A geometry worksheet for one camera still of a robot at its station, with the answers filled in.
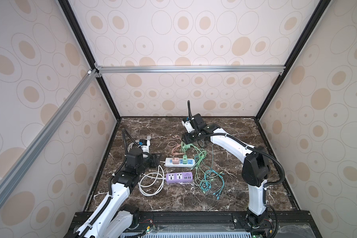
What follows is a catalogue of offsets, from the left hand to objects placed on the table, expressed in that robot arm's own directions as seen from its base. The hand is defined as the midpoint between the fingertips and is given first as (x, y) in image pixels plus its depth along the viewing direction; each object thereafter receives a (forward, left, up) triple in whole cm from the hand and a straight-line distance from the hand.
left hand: (162, 152), depth 78 cm
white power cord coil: (-11, +7, -17) cm, 22 cm away
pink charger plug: (+1, -7, -11) cm, 13 cm away
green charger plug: (+2, -12, -12) cm, 17 cm away
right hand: (+13, -12, -4) cm, 19 cm away
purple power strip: (-8, -9, -15) cm, 19 cm away
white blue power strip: (+2, -16, -16) cm, 23 cm away
